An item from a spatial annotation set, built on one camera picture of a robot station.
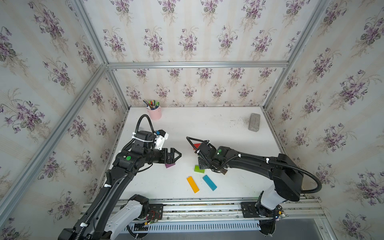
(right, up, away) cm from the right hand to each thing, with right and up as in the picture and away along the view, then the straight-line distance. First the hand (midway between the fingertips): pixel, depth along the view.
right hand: (206, 162), depth 84 cm
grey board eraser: (+37, +23, +23) cm, 49 cm away
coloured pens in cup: (-38, +36, +22) cm, 56 cm away
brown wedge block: (+10, -5, 0) cm, 11 cm away
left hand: (-16, +8, -14) cm, 23 cm away
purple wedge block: (-22, -2, +3) cm, 22 cm away
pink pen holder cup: (-35, +29, +25) cm, 52 cm away
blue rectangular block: (+2, -11, -1) cm, 11 cm away
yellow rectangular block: (-8, -12, -2) cm, 14 cm away
